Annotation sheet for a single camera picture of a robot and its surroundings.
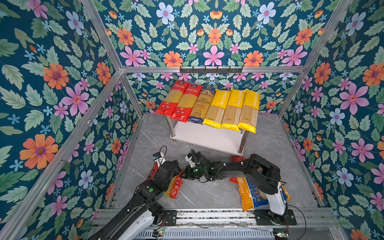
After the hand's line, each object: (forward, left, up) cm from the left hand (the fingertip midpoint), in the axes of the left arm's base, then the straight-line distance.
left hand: (177, 161), depth 78 cm
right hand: (-4, 0, -9) cm, 10 cm away
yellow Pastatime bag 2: (+15, -38, +21) cm, 46 cm away
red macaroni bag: (-10, +2, -10) cm, 14 cm away
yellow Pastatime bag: (+11, -28, +22) cm, 37 cm away
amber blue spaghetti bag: (+19, -14, +22) cm, 32 cm away
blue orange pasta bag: (-18, -38, -11) cm, 43 cm away
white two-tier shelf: (+18, -34, -11) cm, 40 cm away
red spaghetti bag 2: (+21, -7, +22) cm, 31 cm away
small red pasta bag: (+5, -34, -12) cm, 37 cm away
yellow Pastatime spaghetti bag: (+15, -21, +21) cm, 34 cm away
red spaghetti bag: (+21, +2, +22) cm, 30 cm away
